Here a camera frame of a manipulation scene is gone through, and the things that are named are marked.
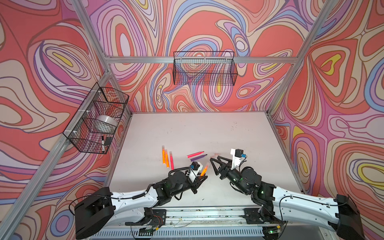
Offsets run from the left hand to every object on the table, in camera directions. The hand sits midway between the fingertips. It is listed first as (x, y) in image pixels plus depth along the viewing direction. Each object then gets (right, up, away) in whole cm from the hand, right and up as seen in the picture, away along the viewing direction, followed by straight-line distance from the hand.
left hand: (208, 176), depth 74 cm
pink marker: (-21, +4, +19) cm, 29 cm away
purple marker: (-5, +5, +19) cm, 21 cm away
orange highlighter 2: (-24, +4, +19) cm, 31 cm away
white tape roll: (-50, +28, -2) cm, 58 cm away
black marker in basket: (-52, +16, -2) cm, 54 cm away
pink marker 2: (-6, +7, +21) cm, 24 cm away
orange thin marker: (-2, +4, -4) cm, 6 cm away
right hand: (+2, +8, -3) cm, 9 cm away
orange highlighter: (-27, +7, +21) cm, 35 cm away
